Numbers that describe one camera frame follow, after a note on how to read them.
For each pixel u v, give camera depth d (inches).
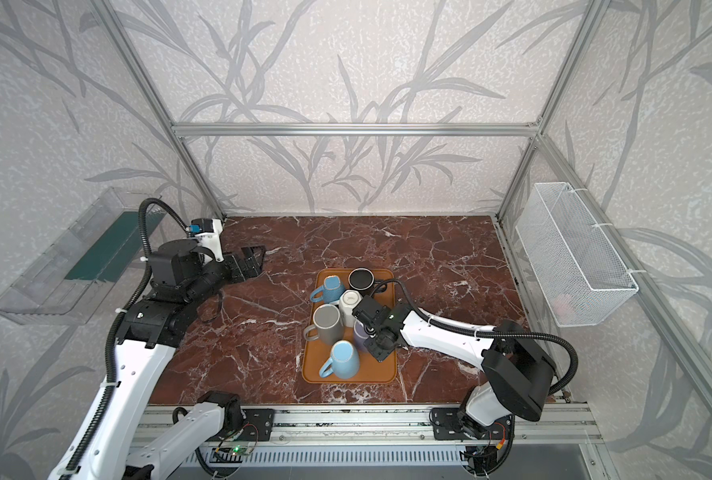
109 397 15.4
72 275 25.3
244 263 23.9
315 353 33.8
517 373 16.8
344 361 29.8
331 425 29.7
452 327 19.6
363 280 35.9
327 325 31.1
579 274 24.0
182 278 19.3
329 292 35.1
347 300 33.2
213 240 23.2
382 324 24.2
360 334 31.4
